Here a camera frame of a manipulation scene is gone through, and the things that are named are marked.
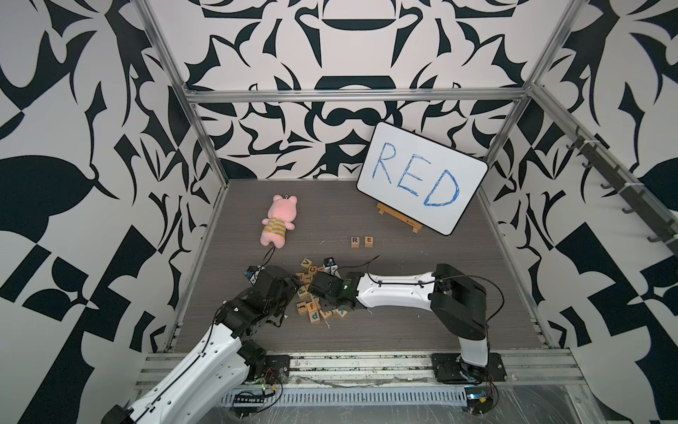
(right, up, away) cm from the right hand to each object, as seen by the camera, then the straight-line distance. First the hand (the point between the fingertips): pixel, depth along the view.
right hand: (324, 295), depth 86 cm
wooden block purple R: (+11, +16, +12) cm, 22 cm away
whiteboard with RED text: (+35, +37, +8) cm, 52 cm away
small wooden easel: (+23, +27, +19) cm, 40 cm away
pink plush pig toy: (-17, +26, +15) cm, 35 cm away
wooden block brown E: (+15, +16, +13) cm, 25 cm away
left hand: (-8, +7, -6) cm, 12 cm away
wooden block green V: (-7, +9, +6) cm, 13 cm away
